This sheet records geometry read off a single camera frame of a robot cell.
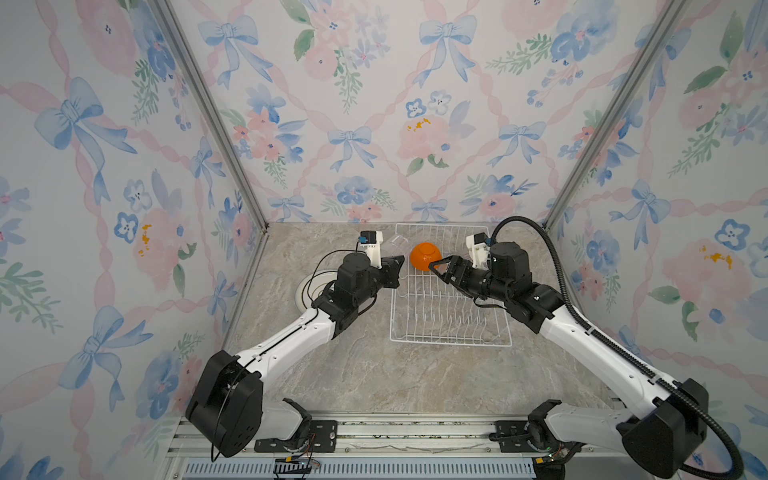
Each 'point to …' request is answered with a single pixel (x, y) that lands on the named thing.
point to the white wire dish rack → (429, 309)
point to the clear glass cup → (397, 247)
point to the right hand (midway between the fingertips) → (436, 268)
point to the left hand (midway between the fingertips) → (405, 256)
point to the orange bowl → (424, 253)
